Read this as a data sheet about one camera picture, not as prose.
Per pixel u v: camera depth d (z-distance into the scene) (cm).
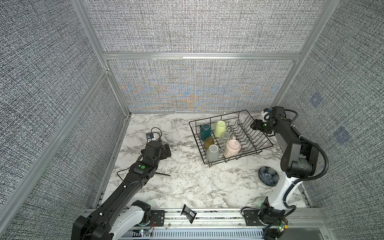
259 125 88
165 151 73
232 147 83
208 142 92
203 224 73
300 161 52
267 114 87
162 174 88
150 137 68
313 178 48
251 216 73
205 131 97
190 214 73
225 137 94
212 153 85
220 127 96
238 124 112
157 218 73
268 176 86
